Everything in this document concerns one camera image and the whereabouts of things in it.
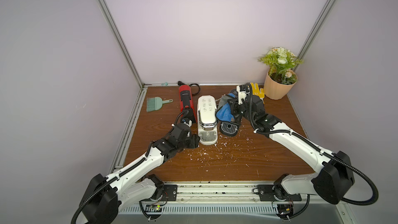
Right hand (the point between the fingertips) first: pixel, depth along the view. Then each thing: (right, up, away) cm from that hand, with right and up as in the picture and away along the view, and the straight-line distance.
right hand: (229, 99), depth 78 cm
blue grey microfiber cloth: (-3, -6, -3) cm, 8 cm away
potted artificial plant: (+40, +15, +25) cm, 49 cm away
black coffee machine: (+2, -19, +16) cm, 24 cm away
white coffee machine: (-12, -10, -3) cm, 16 cm away
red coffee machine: (-24, -1, +9) cm, 26 cm away
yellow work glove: (+28, +6, +39) cm, 48 cm away
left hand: (-16, -21, +3) cm, 27 cm away
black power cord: (-33, +12, +44) cm, 56 cm away
